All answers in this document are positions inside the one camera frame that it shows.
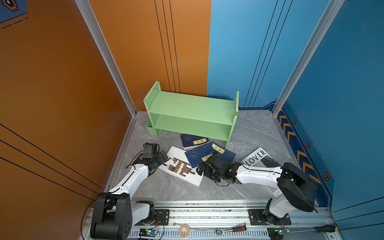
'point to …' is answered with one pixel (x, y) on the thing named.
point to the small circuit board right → (275, 233)
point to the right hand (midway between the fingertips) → (199, 174)
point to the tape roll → (184, 236)
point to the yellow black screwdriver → (326, 228)
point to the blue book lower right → (223, 154)
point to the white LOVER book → (261, 157)
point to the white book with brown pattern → (179, 165)
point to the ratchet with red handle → (220, 231)
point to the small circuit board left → (148, 232)
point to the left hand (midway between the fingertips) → (160, 157)
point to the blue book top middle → (194, 156)
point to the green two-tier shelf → (179, 112)
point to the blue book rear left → (189, 140)
